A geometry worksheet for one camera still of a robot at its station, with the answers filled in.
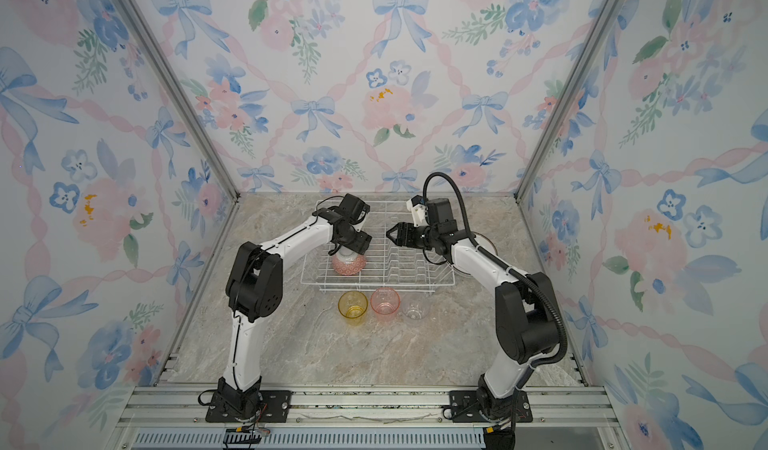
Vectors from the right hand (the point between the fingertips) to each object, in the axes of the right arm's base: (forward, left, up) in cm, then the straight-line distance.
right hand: (394, 232), depth 89 cm
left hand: (+5, +12, -9) cm, 16 cm away
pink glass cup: (-15, +3, -16) cm, 22 cm away
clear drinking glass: (-17, -7, -14) cm, 23 cm away
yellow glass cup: (-16, +13, -15) cm, 25 cm away
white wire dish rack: (-5, +2, -12) cm, 13 cm away
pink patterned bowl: (-6, +14, -9) cm, 18 cm away
